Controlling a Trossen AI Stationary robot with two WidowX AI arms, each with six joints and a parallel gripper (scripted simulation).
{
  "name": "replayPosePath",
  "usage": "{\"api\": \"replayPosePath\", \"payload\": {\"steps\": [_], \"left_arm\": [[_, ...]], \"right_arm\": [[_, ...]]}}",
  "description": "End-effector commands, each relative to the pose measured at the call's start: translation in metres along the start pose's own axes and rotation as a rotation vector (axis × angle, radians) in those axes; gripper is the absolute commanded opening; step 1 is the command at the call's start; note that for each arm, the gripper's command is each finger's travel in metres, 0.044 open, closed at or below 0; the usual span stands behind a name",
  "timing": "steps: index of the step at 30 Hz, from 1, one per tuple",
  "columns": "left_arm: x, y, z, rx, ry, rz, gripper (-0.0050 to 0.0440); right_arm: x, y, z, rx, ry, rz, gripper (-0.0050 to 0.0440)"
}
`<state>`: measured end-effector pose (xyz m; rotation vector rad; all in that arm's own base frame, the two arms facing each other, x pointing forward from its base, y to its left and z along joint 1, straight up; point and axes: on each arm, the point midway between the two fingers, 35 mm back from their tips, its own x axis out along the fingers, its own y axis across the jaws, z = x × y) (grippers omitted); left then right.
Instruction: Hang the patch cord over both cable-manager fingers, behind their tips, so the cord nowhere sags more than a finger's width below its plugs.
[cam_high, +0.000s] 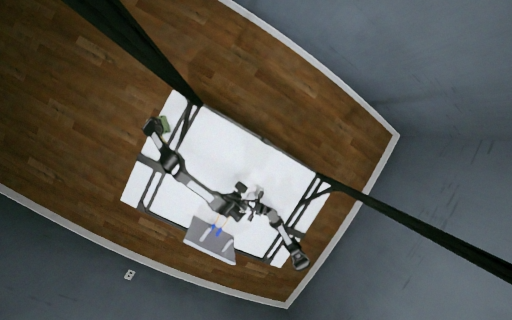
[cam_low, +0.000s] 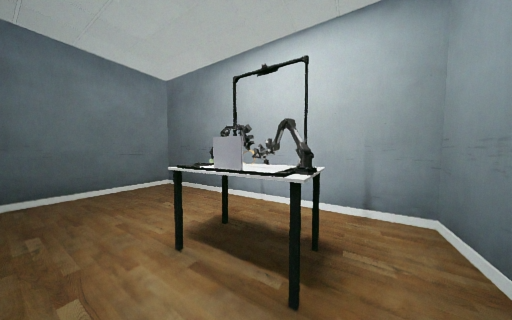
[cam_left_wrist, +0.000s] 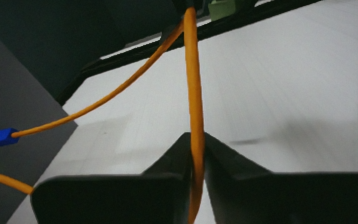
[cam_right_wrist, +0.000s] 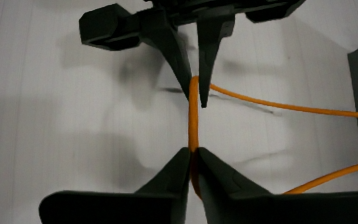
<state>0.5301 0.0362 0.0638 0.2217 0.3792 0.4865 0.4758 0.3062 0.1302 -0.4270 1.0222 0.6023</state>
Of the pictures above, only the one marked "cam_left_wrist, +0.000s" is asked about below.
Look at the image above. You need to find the orange cable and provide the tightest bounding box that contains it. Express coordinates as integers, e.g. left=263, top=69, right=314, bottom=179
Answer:
left=0, top=6, right=205, bottom=224

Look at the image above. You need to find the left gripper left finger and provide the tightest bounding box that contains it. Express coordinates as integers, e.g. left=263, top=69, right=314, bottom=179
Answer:
left=30, top=132, right=192, bottom=224

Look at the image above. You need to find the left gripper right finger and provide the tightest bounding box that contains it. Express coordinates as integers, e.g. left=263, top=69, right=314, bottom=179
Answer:
left=204, top=132, right=358, bottom=224

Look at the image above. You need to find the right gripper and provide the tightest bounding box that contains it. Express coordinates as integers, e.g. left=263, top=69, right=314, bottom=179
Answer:
left=172, top=0, right=205, bottom=19

